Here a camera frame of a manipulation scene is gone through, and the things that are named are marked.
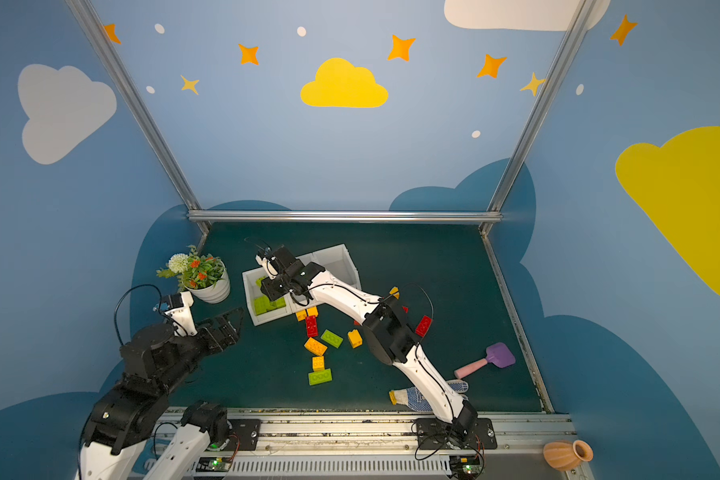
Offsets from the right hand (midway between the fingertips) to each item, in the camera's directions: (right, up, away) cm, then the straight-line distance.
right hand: (266, 284), depth 90 cm
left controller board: (-6, -41, -19) cm, 46 cm away
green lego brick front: (+17, -26, -6) cm, 32 cm away
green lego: (-3, -7, +6) cm, 10 cm away
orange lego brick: (+15, -19, -1) cm, 24 cm away
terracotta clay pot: (+74, -35, -25) cm, 86 cm away
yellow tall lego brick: (+27, -16, -1) cm, 32 cm away
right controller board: (+55, -43, -18) cm, 72 cm away
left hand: (0, -5, -23) cm, 23 cm away
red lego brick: (+13, -14, +3) cm, 19 cm away
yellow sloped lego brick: (+41, -4, +9) cm, 42 cm away
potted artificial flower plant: (-18, +3, -3) cm, 18 cm away
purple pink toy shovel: (+70, -20, -2) cm, 73 cm away
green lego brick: (+20, -17, +1) cm, 26 cm away
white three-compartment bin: (+20, +7, +19) cm, 28 cm away
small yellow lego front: (+17, -22, -6) cm, 28 cm away
